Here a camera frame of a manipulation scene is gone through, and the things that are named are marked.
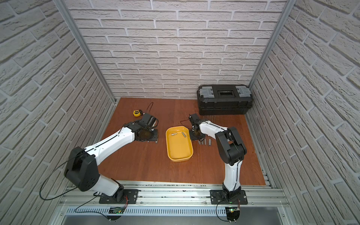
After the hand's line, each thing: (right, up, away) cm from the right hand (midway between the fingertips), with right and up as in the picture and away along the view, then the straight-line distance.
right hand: (196, 136), depth 98 cm
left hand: (-26, +4, -12) cm, 28 cm away
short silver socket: (+2, -3, -4) cm, 5 cm away
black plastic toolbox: (+20, +27, +2) cm, 34 cm away
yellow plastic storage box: (-12, -4, -4) cm, 13 cm away
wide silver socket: (+9, -2, -3) cm, 10 cm away
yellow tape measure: (-47, +17, +11) cm, 51 cm away
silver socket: (+3, -3, -4) cm, 6 cm away
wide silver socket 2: (-16, +2, -1) cm, 16 cm away
